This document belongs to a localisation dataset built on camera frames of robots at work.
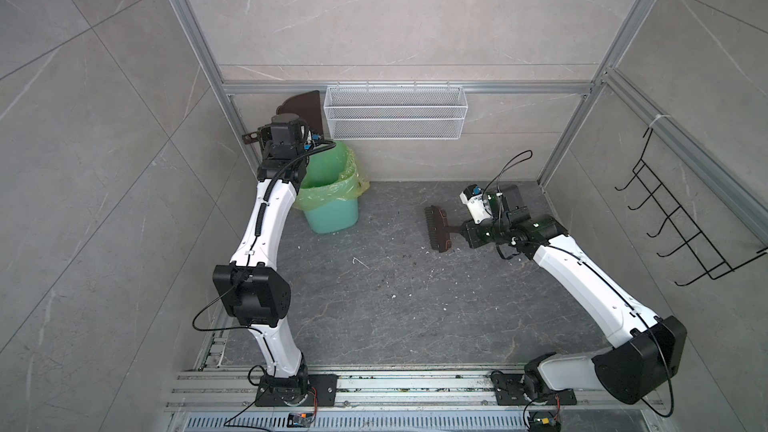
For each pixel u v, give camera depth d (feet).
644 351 1.26
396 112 3.29
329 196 2.77
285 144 1.94
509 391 2.39
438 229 2.95
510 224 1.88
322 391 2.40
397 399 2.39
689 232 2.15
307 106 2.84
